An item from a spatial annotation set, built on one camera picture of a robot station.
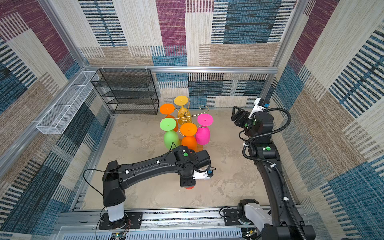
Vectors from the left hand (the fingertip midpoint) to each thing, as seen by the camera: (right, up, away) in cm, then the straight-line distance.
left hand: (189, 179), depth 73 cm
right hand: (+23, +32, -3) cm, 40 cm away
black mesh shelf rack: (-46, +50, +36) cm, 77 cm away
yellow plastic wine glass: (-4, +39, +6) cm, 39 cm away
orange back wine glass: (-10, +34, +1) cm, 35 cm away
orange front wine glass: (-1, +24, -6) cm, 25 cm away
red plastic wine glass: (0, -8, +9) cm, 12 cm away
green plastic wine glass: (-9, +26, -5) cm, 28 cm away
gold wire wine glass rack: (0, +31, +2) cm, 31 cm away
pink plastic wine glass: (+7, +22, +2) cm, 23 cm away
